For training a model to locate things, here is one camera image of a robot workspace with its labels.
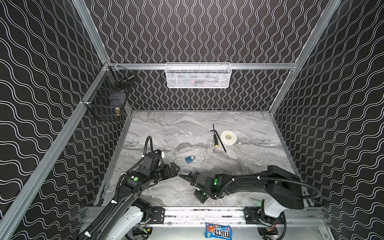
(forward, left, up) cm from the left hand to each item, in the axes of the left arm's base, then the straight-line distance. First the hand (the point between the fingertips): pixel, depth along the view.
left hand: (177, 171), depth 75 cm
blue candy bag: (-23, -20, -12) cm, 33 cm away
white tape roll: (+32, -31, -13) cm, 46 cm away
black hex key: (+30, -25, -13) cm, 41 cm away
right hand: (-7, -11, -15) cm, 19 cm away
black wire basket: (+40, +47, +15) cm, 63 cm away
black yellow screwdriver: (+26, -22, -12) cm, 36 cm away
